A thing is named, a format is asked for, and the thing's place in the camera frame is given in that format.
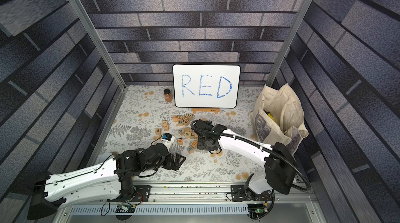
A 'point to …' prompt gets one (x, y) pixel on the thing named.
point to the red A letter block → (180, 141)
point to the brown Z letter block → (179, 118)
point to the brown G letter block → (186, 122)
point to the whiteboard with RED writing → (203, 86)
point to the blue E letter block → (190, 150)
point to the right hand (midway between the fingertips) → (201, 144)
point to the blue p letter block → (181, 131)
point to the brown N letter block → (185, 118)
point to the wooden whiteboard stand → (195, 110)
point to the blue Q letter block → (180, 123)
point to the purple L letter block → (192, 135)
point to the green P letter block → (187, 135)
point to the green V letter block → (189, 116)
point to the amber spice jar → (167, 95)
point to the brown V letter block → (165, 123)
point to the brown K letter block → (166, 127)
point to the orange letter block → (175, 118)
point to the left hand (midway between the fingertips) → (180, 159)
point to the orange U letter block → (194, 144)
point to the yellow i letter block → (187, 129)
